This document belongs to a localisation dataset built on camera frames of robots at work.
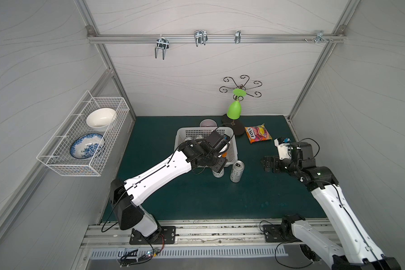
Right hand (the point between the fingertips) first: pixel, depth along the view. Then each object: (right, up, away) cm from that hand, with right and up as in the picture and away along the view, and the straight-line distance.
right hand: (271, 158), depth 75 cm
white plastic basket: (-44, +11, +28) cm, 53 cm away
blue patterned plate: (-77, +6, -10) cm, 78 cm away
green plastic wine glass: (-14, +24, +20) cm, 35 cm away
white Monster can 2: (-24, -8, +2) cm, 26 cm away
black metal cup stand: (-9, +17, +39) cm, 44 cm away
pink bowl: (-29, +18, +35) cm, 49 cm away
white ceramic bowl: (-76, +18, -3) cm, 78 cm away
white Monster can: (-15, -7, +5) cm, 17 cm away
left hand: (-24, -1, -2) cm, 24 cm away
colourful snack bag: (+4, +11, +33) cm, 35 cm away
